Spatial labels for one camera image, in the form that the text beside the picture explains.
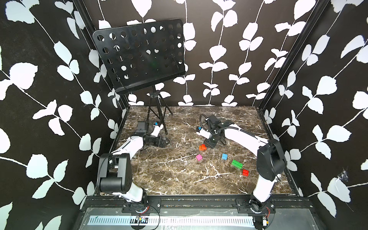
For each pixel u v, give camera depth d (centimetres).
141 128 73
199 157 90
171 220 70
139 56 63
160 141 80
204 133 80
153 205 74
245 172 84
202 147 93
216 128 66
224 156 91
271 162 48
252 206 67
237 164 88
